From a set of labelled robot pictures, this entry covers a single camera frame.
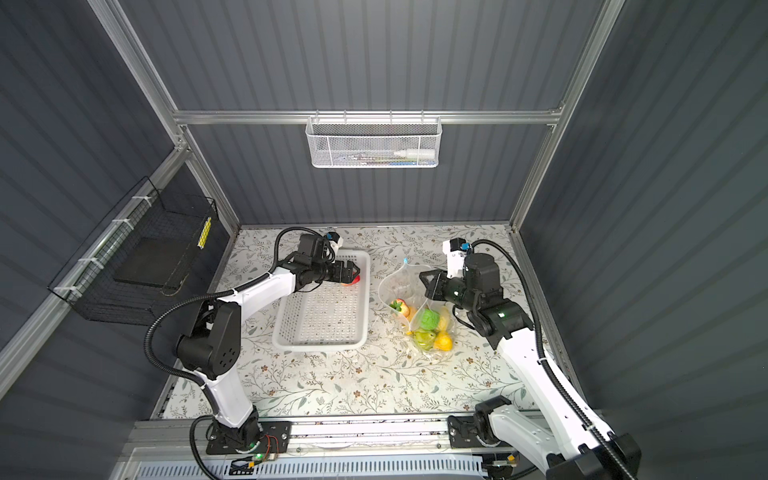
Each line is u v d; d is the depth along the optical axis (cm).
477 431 73
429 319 83
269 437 72
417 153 88
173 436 76
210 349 49
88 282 62
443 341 85
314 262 75
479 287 54
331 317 96
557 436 39
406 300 83
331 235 86
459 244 65
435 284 63
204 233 83
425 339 83
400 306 79
